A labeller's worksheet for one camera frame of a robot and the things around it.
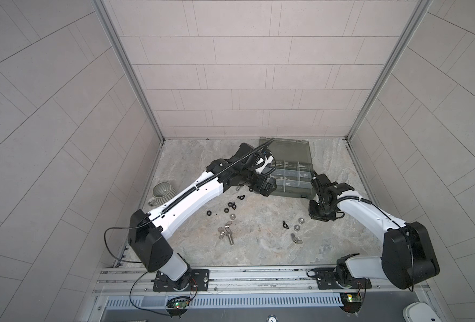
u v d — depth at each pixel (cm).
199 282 71
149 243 39
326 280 71
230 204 91
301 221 86
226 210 89
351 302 68
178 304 64
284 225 84
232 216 87
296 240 80
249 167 59
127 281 71
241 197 93
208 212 87
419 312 64
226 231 83
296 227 83
